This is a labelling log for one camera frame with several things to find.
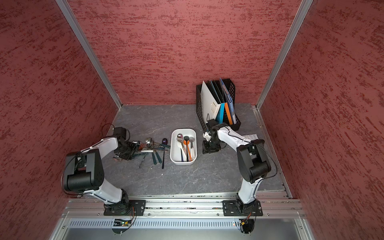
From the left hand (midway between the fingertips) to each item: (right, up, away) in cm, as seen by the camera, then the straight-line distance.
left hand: (137, 154), depth 92 cm
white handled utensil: (+6, +2, +2) cm, 6 cm away
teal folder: (+53, +25, -5) cm, 58 cm away
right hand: (+44, +1, -3) cm, 45 cm away
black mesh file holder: (+61, +45, +10) cm, 77 cm away
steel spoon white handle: (+35, +1, 0) cm, 35 cm away
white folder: (+46, +30, -5) cm, 55 cm away
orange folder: (+61, +21, +5) cm, 64 cm away
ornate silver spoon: (+3, -6, -3) cm, 8 cm away
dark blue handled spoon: (+27, +11, +8) cm, 30 cm away
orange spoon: (+30, +7, +6) cm, 31 cm away
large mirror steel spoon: (+5, +7, +5) cm, 10 cm away
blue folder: (+57, +32, -10) cm, 66 cm away
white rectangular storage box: (+29, +5, +4) cm, 30 cm away
